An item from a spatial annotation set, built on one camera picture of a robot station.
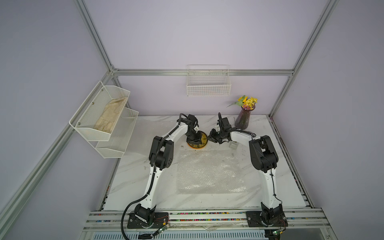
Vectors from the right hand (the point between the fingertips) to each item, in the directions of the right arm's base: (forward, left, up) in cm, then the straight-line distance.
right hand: (203, 138), depth 102 cm
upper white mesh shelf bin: (-6, +57, +28) cm, 64 cm away
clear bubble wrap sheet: (-23, -2, -3) cm, 23 cm away
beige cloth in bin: (-7, +52, +27) cm, 59 cm away
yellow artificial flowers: (+13, -28, +20) cm, 37 cm away
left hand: (-4, +2, -1) cm, 5 cm away
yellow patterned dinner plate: (0, -1, -2) cm, 2 cm away
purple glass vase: (+12, -29, +6) cm, 32 cm away
